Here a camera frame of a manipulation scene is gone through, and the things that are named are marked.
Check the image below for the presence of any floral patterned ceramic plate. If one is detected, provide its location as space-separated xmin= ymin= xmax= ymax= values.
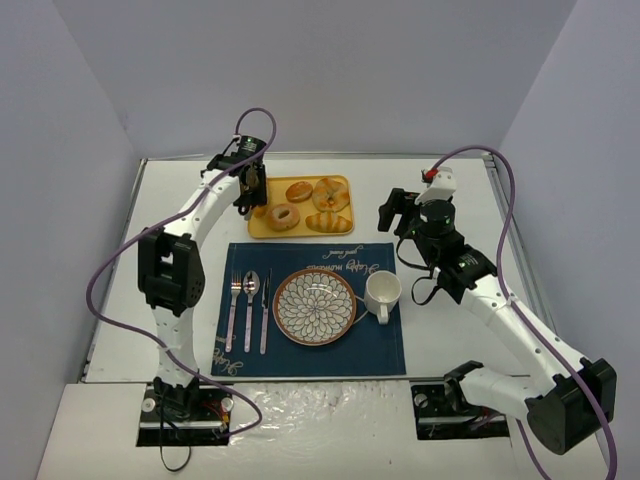
xmin=272 ymin=269 xmax=357 ymax=347

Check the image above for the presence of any silver fork pink handle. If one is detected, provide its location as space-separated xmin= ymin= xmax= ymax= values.
xmin=225 ymin=271 xmax=243 ymax=353

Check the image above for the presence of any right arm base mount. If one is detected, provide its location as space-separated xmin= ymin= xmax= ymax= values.
xmin=410 ymin=382 xmax=509 ymax=441

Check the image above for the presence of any small striped croissant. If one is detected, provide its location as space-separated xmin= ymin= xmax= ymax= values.
xmin=305 ymin=212 xmax=353 ymax=234

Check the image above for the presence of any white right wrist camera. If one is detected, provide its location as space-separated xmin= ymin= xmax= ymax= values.
xmin=415 ymin=167 xmax=457 ymax=205

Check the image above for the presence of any curled brown croissant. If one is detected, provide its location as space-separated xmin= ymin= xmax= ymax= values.
xmin=312 ymin=177 xmax=350 ymax=213

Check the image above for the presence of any yellow plastic tray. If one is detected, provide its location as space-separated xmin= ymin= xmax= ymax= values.
xmin=248 ymin=175 xmax=354 ymax=239

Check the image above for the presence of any white ceramic cup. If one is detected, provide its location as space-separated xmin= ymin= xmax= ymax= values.
xmin=364 ymin=270 xmax=402 ymax=325

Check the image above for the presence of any silver knife pink handle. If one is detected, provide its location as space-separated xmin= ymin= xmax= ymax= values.
xmin=259 ymin=270 xmax=272 ymax=355

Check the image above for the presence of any round glazed bun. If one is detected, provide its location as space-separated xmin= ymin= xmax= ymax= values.
xmin=285 ymin=181 xmax=313 ymax=203

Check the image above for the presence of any silver spoon pink handle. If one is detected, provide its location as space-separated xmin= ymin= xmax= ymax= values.
xmin=242 ymin=270 xmax=260 ymax=353

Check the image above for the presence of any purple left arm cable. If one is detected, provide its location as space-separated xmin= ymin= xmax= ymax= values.
xmin=85 ymin=107 xmax=263 ymax=439

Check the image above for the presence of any large orange striped croissant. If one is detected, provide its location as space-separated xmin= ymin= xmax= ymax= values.
xmin=253 ymin=205 xmax=269 ymax=218

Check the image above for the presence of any sugared ring donut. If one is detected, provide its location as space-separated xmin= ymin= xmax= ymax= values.
xmin=266 ymin=203 xmax=300 ymax=232

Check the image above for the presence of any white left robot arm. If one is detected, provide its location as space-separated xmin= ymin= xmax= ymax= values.
xmin=137 ymin=135 xmax=268 ymax=409

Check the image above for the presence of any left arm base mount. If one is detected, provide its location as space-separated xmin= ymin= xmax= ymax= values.
xmin=136 ymin=385 xmax=233 ymax=447

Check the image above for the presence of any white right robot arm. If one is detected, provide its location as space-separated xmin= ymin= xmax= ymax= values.
xmin=378 ymin=188 xmax=617 ymax=455

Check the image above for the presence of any blue cloth placemat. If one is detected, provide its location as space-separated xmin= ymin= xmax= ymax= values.
xmin=210 ymin=243 xmax=406 ymax=379

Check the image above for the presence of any aluminium frame rail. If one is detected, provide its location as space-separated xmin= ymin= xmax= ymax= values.
xmin=481 ymin=153 xmax=556 ymax=331

